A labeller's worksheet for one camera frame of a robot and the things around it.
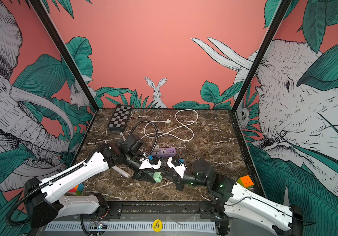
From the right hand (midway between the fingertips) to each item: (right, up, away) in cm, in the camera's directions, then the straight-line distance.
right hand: (163, 174), depth 63 cm
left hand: (-3, -1, +3) cm, 5 cm away
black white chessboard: (-36, +26, +48) cm, 65 cm away
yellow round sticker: (-3, -28, +7) cm, 29 cm away
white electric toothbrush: (-30, +11, +38) cm, 50 cm away
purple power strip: (-1, +4, +30) cm, 30 cm away
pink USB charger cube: (-6, +6, +27) cm, 29 cm away
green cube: (-2, -1, 0) cm, 3 cm away
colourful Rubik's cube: (+45, -10, +17) cm, 50 cm away
